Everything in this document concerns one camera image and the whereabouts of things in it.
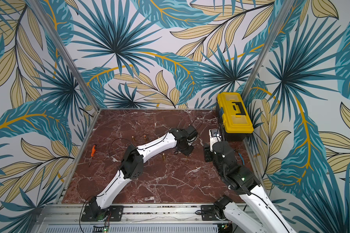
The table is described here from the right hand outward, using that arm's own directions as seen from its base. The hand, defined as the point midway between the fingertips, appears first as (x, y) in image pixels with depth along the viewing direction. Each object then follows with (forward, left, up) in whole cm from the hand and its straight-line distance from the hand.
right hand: (210, 142), depth 69 cm
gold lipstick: (+19, +37, -22) cm, 47 cm away
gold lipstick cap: (+21, +46, -24) cm, 56 cm away
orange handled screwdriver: (+13, +70, -25) cm, 75 cm away
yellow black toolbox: (+26, -22, -10) cm, 36 cm away
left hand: (+7, +9, -22) cm, 25 cm away
